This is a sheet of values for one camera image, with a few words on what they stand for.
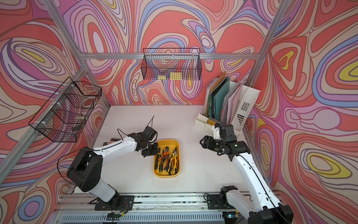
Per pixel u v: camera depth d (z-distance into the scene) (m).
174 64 0.96
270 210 0.38
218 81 0.91
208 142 0.67
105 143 0.94
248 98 0.98
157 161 0.84
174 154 0.86
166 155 0.87
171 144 0.94
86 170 0.45
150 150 0.77
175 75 0.91
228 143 0.56
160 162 0.85
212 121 0.97
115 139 0.99
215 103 0.89
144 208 0.73
